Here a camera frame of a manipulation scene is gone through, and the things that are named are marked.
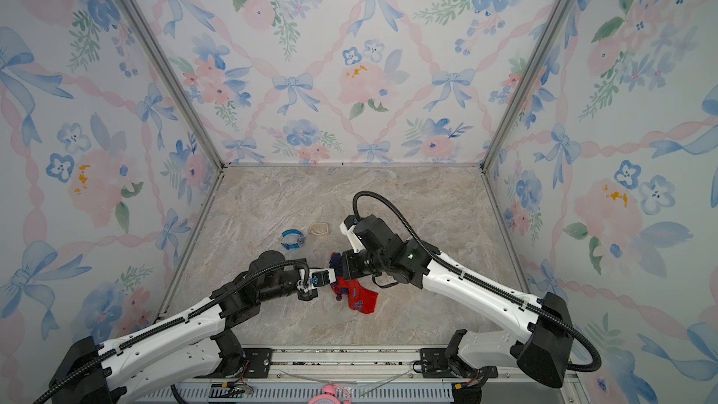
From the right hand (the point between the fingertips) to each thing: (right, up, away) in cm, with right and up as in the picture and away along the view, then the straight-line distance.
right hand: (337, 266), depth 71 cm
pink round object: (-2, -31, -1) cm, 31 cm away
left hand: (-1, -1, +4) cm, 4 cm away
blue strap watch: (-15, +3, +25) cm, 29 cm away
